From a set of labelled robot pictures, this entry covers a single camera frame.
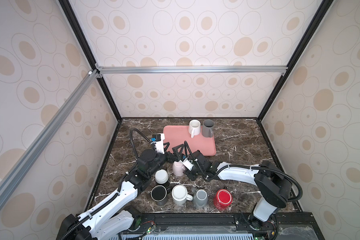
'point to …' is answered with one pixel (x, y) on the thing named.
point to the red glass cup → (223, 199)
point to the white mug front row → (180, 195)
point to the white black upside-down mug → (161, 176)
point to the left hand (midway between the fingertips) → (181, 144)
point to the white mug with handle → (194, 127)
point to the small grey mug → (200, 198)
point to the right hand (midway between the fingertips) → (186, 169)
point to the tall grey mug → (207, 128)
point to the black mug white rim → (158, 194)
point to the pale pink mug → (178, 169)
